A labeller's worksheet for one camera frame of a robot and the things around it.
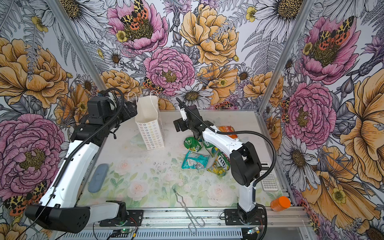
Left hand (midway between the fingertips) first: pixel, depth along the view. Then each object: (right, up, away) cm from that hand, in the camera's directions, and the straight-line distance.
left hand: (129, 114), depth 72 cm
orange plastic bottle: (+71, -42, -1) cm, 82 cm away
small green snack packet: (+41, -20, +22) cm, 51 cm away
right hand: (+23, -4, +17) cm, 29 cm away
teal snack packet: (+31, -26, +16) cm, 44 cm away
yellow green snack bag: (+44, -26, +11) cm, 52 cm away
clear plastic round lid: (-10, -16, +35) cm, 40 cm away
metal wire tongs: (+32, -52, +1) cm, 62 cm away
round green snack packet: (+29, -17, +23) cm, 41 cm away
